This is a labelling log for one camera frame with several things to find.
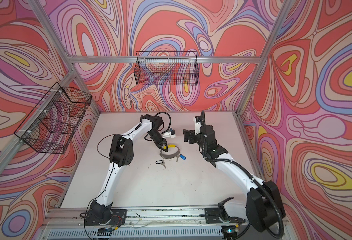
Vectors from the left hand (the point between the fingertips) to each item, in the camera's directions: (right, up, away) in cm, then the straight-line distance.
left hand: (168, 148), depth 95 cm
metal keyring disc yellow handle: (+1, -4, -2) cm, 5 cm away
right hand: (+14, +11, -12) cm, 22 cm away
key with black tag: (-5, -8, -2) cm, 10 cm away
